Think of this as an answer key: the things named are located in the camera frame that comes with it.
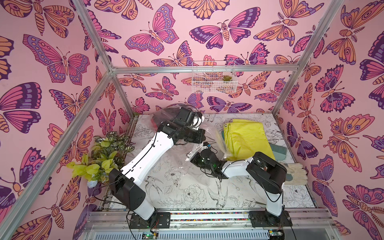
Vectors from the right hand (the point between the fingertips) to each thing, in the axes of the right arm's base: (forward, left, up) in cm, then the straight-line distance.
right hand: (187, 153), depth 89 cm
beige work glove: (-8, -66, -8) cm, 67 cm away
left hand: (-1, -12, +18) cm, 21 cm away
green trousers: (+16, -23, -3) cm, 29 cm away
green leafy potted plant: (-6, +42, +9) cm, 43 cm away
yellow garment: (+11, -35, +1) cm, 37 cm away
